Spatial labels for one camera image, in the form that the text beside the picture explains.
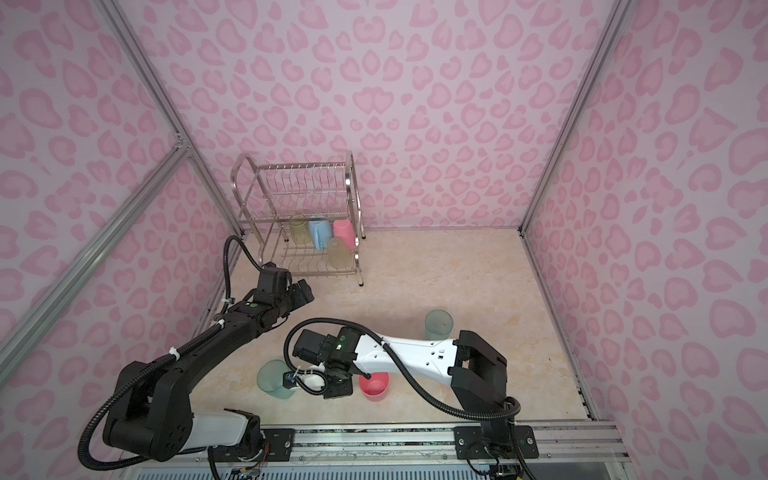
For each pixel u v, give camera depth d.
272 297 0.68
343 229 1.03
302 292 0.82
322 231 1.03
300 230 1.09
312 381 0.64
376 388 0.82
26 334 0.52
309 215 1.07
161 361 0.45
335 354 0.53
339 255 0.98
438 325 0.88
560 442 0.75
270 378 0.79
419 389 0.43
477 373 0.43
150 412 0.41
